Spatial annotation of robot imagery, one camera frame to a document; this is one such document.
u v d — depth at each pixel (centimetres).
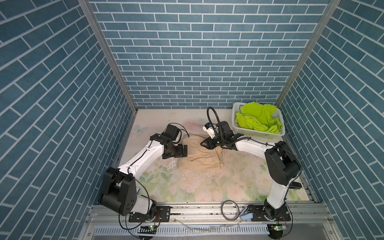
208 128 83
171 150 70
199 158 90
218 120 72
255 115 111
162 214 74
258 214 74
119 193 41
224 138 74
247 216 72
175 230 77
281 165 49
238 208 75
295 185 81
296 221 72
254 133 100
